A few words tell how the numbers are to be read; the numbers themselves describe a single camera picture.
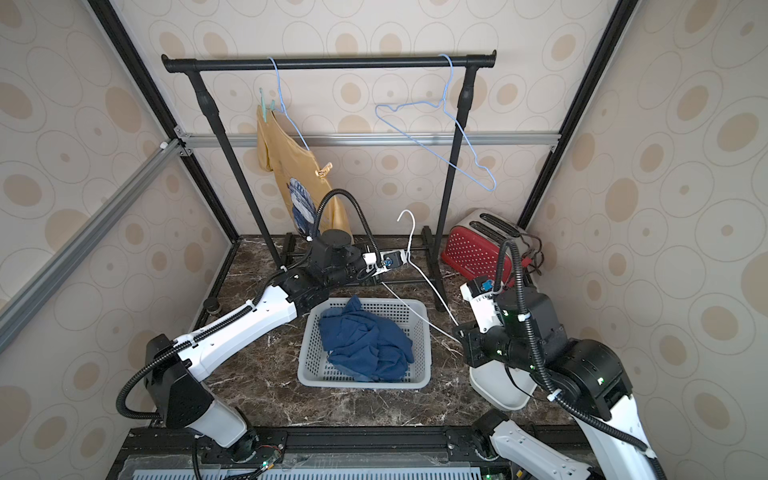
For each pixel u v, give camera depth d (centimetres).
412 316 92
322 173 66
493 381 88
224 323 46
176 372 41
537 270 103
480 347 49
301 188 81
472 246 97
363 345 76
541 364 36
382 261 58
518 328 38
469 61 59
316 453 73
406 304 90
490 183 106
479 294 49
